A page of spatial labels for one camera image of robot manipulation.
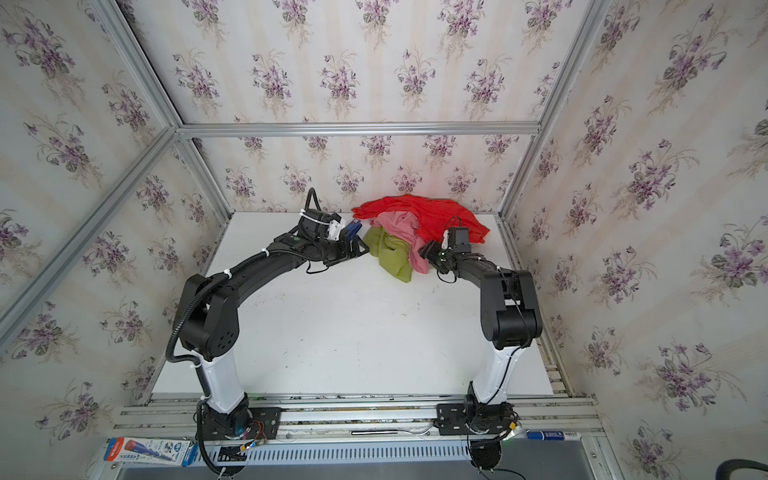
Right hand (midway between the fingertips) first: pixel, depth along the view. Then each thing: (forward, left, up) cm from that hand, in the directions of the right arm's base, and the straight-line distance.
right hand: (423, 254), depth 99 cm
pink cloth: (+11, +6, +3) cm, 13 cm away
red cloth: (+22, -6, -3) cm, 23 cm away
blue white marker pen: (-51, -27, -6) cm, 58 cm away
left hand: (-4, +21, +9) cm, 23 cm away
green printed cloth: (-1, +10, +1) cm, 10 cm away
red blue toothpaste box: (-52, +70, -6) cm, 88 cm away
